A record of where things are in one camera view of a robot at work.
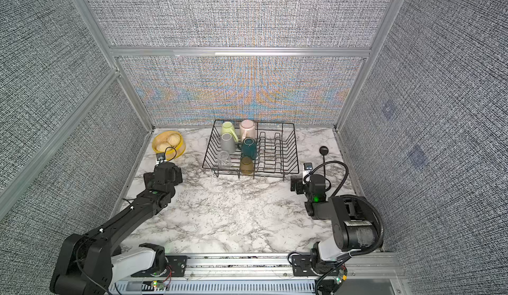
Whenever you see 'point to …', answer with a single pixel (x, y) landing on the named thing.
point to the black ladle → (323, 150)
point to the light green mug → (227, 127)
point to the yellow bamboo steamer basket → (173, 152)
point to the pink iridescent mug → (247, 129)
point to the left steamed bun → (161, 146)
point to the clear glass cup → (223, 160)
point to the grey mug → (227, 143)
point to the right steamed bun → (174, 139)
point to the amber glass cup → (247, 166)
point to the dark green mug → (249, 147)
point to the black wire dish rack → (277, 149)
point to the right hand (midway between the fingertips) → (302, 169)
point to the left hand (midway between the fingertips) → (166, 169)
